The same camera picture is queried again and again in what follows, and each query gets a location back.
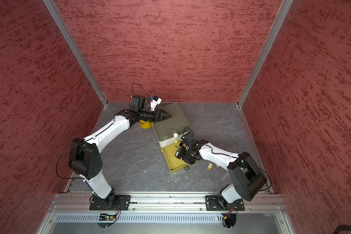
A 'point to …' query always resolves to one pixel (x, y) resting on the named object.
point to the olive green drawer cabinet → (171, 129)
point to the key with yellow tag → (218, 166)
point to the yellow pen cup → (146, 125)
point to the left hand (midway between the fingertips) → (167, 120)
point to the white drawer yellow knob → (170, 141)
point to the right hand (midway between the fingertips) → (180, 162)
